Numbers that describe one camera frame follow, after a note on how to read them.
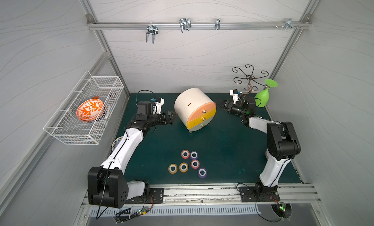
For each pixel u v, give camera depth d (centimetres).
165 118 70
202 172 81
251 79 86
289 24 76
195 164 84
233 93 85
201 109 84
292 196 75
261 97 88
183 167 83
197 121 85
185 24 76
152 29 78
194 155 88
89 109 67
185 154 88
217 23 73
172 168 82
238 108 82
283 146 51
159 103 73
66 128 60
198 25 78
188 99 90
